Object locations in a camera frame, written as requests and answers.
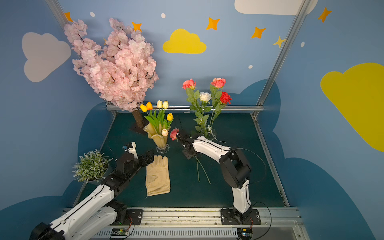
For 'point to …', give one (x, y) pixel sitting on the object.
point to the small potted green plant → (92, 167)
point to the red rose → (225, 99)
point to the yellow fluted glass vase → (160, 140)
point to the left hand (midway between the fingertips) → (148, 150)
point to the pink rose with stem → (216, 93)
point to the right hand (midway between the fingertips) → (193, 150)
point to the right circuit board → (244, 232)
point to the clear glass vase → (209, 133)
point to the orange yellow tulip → (149, 106)
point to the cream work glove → (157, 180)
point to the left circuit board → (119, 232)
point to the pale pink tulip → (164, 132)
